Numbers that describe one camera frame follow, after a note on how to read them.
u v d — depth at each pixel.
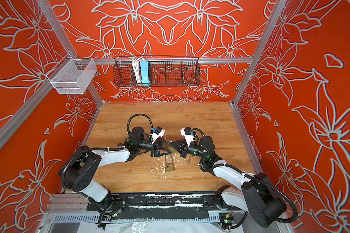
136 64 0.88
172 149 0.73
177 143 0.71
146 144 0.71
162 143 0.75
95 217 0.70
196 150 0.67
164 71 0.97
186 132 0.66
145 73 0.90
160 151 0.70
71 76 0.92
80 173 0.45
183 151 0.67
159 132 0.69
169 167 0.84
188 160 0.87
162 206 0.73
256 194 0.41
